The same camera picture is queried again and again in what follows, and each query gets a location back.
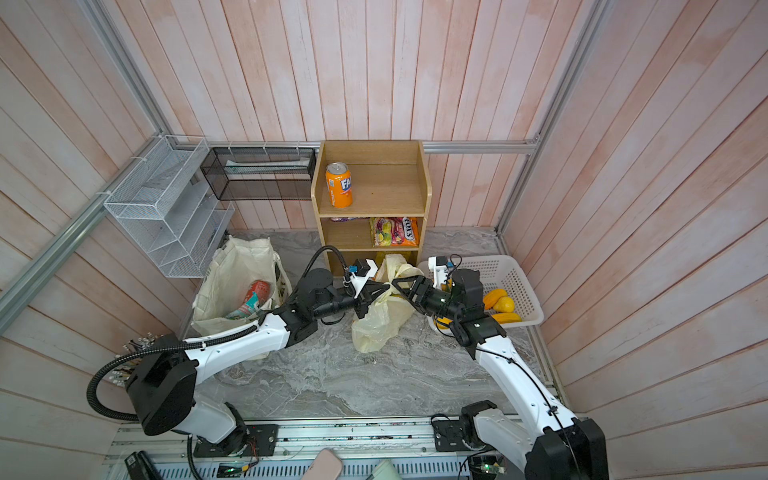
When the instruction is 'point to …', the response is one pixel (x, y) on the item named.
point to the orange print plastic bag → (385, 315)
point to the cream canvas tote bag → (238, 263)
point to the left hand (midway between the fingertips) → (387, 290)
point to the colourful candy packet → (387, 231)
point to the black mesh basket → (261, 173)
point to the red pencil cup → (121, 373)
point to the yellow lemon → (505, 304)
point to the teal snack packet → (245, 310)
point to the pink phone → (327, 465)
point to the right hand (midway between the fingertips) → (396, 287)
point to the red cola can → (262, 289)
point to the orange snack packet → (415, 227)
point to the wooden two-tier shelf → (371, 199)
